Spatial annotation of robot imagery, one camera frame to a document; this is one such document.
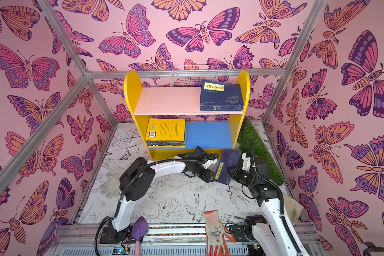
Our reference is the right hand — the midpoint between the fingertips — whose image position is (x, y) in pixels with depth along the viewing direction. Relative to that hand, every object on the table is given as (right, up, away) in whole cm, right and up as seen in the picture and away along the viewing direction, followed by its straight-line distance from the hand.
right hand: (228, 167), depth 77 cm
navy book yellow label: (+1, +4, +2) cm, 5 cm away
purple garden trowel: (-42, -28, -3) cm, 51 cm away
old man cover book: (-39, +11, +8) cm, 42 cm away
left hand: (-6, -8, +12) cm, 15 cm away
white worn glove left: (-63, -13, +12) cm, 65 cm away
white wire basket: (-18, +48, +18) cm, 55 cm away
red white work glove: (-6, -30, -4) cm, 31 cm away
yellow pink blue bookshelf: (-7, +19, +19) cm, 28 cm away
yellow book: (-32, +19, +10) cm, 39 cm away
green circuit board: (-50, -37, -5) cm, 63 cm away
